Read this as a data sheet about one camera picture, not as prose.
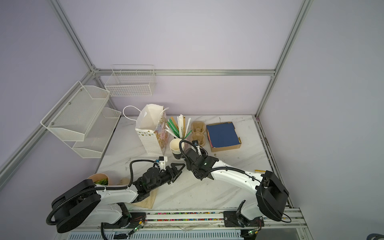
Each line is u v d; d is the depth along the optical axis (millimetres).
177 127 954
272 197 416
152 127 794
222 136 1043
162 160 782
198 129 1080
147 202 785
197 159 611
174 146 927
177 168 734
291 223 737
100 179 799
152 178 626
